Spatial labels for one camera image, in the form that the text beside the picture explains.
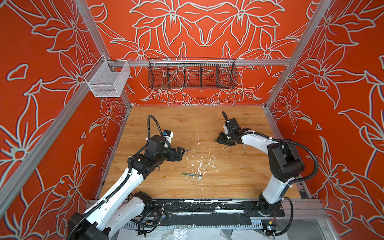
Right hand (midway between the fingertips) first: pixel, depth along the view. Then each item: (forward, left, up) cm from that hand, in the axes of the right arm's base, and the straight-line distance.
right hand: (217, 139), depth 95 cm
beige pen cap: (-5, -7, -4) cm, 9 cm away
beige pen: (-6, +20, -3) cm, 21 cm away
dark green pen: (-22, +16, -3) cm, 27 cm away
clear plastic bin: (+30, +70, +28) cm, 81 cm away
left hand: (-13, +24, +13) cm, 30 cm away
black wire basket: (+38, +18, +25) cm, 49 cm away
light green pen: (-18, -8, +22) cm, 29 cm away
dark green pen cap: (+1, +1, -3) cm, 3 cm away
